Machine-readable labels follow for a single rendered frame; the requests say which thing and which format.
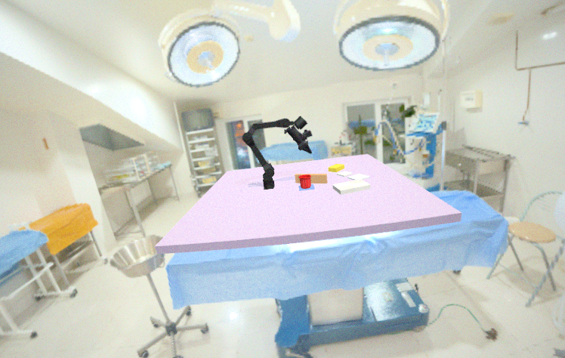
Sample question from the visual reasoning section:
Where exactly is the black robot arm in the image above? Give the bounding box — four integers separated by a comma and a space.
242, 116, 312, 190

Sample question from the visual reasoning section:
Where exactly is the yellow box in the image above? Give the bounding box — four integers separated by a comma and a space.
329, 164, 344, 172

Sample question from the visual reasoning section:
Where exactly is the red plastic cup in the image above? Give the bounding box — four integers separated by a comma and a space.
299, 174, 311, 189

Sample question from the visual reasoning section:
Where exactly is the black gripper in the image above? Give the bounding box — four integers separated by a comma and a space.
292, 132, 312, 154

